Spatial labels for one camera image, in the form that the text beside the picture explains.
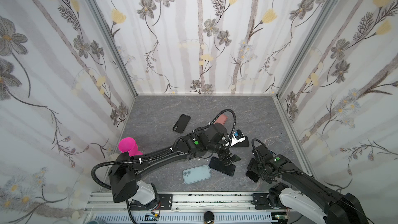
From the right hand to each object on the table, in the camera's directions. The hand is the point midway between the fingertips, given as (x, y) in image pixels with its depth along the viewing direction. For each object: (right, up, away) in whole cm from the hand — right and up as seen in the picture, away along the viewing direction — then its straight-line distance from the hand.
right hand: (249, 167), depth 84 cm
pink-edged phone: (-1, -1, -8) cm, 8 cm away
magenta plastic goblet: (-65, +14, -4) cm, 66 cm away
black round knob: (-23, -11, -23) cm, 34 cm away
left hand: (-11, +15, -14) cm, 24 cm away
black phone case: (-41, +22, +20) cm, 50 cm away
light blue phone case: (-29, -3, -2) cm, 29 cm away
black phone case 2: (-9, +19, -23) cm, 31 cm away
